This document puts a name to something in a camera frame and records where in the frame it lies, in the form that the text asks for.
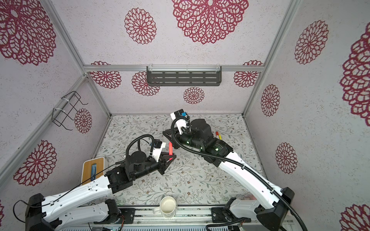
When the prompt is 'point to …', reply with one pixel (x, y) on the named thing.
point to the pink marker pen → (170, 149)
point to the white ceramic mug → (167, 207)
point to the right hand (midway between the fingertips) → (164, 129)
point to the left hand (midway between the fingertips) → (174, 157)
